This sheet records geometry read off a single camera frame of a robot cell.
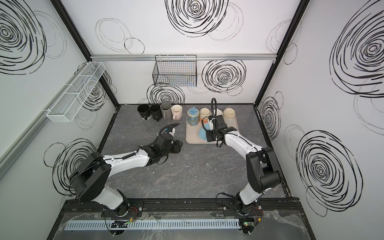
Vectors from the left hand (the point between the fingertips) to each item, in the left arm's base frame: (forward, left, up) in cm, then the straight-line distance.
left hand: (182, 142), depth 88 cm
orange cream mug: (+26, -14, -1) cm, 30 cm away
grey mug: (+25, +14, 0) cm, 29 cm away
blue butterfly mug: (+20, -6, +1) cm, 21 cm away
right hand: (+7, -16, 0) cm, 17 cm away
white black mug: (+24, +29, 0) cm, 38 cm away
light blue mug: (+7, -12, +1) cm, 14 cm away
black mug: (+25, +21, -1) cm, 32 cm away
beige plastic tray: (+12, -5, -9) cm, 16 cm away
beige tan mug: (+26, -31, -1) cm, 40 cm away
